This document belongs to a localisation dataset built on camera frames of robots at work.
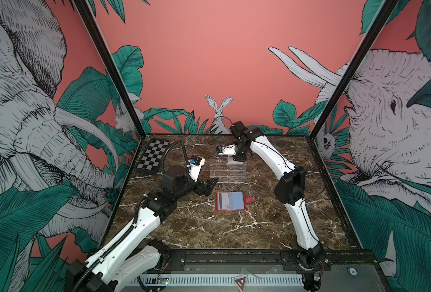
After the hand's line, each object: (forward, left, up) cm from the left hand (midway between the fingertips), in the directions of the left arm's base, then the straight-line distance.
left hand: (211, 173), depth 74 cm
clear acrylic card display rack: (+14, -9, -19) cm, 26 cm away
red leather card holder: (-2, -10, -23) cm, 25 cm away
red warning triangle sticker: (-36, -10, -23) cm, 44 cm away
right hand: (+20, -12, -10) cm, 25 cm away
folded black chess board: (+23, +36, -21) cm, 48 cm away
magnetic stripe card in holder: (-2, -5, -23) cm, 24 cm away
